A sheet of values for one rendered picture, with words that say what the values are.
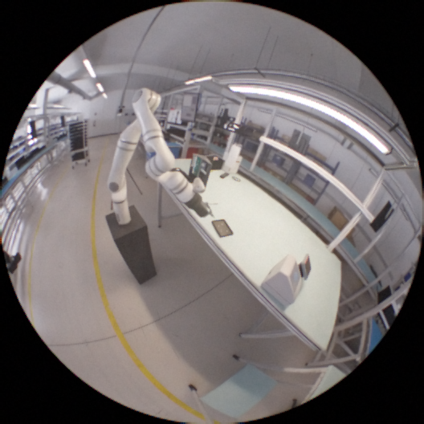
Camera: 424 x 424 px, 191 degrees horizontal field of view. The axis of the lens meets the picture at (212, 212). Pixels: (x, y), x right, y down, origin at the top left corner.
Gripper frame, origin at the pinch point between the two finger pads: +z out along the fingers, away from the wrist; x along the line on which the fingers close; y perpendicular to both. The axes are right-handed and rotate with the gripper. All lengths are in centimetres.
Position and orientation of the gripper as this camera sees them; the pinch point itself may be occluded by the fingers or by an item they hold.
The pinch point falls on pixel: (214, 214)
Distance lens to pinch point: 62.2
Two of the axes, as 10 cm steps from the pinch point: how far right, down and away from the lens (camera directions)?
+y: -8.4, 5.3, 1.5
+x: 2.9, 6.6, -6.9
